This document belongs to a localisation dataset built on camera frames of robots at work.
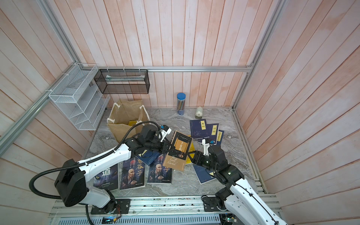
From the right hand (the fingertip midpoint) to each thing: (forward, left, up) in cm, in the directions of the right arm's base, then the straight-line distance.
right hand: (190, 153), depth 76 cm
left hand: (+2, +10, +1) cm, 10 cm away
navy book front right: (-6, -9, -16) cm, 19 cm away
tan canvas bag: (+35, +48, -6) cm, 59 cm away
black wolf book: (-11, +49, -14) cm, 52 cm away
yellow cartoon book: (+32, +44, -13) cm, 56 cm away
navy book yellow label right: (+24, -24, -15) cm, 37 cm away
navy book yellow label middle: (+24, -18, -13) cm, 33 cm away
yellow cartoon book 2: (+6, -1, -5) cm, 8 cm away
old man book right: (-6, +19, -15) cm, 25 cm away
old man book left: (-7, +34, -14) cm, 38 cm away
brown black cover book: (-1, +8, -3) cm, 9 cm away
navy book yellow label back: (+29, -8, -16) cm, 34 cm away
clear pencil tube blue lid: (+43, +6, -1) cm, 43 cm away
